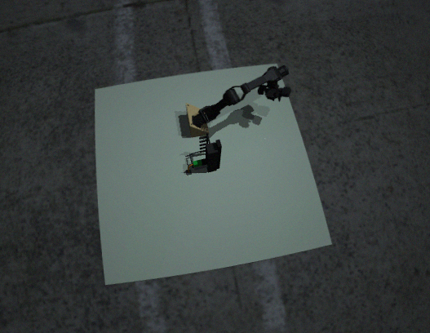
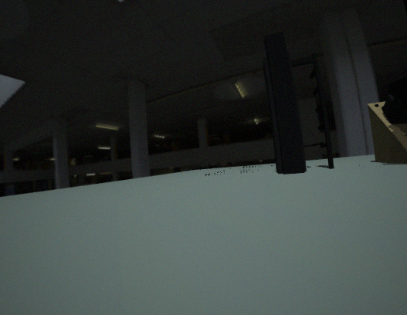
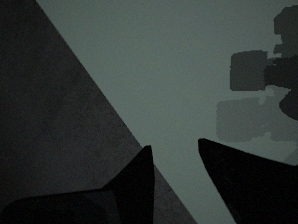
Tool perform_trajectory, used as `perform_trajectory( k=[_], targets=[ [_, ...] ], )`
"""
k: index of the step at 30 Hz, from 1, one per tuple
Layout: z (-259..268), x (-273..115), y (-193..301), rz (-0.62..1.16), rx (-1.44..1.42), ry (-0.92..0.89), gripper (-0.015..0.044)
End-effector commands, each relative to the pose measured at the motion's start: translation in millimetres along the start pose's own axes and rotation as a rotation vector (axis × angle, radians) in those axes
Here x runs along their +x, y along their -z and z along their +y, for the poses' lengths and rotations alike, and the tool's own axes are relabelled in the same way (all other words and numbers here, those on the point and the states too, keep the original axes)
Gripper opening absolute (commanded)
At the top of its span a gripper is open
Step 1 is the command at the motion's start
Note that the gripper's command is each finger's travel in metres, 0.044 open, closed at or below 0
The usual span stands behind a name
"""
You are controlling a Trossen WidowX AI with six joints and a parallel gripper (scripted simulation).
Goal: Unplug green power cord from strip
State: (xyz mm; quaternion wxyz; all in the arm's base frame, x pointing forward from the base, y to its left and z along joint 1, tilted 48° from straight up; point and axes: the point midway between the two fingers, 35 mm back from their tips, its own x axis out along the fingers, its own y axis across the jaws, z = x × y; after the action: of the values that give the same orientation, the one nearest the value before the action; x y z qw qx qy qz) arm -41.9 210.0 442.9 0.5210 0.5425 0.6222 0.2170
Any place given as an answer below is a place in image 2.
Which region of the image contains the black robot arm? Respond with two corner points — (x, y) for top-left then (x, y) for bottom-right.
(382, 74), (407, 124)

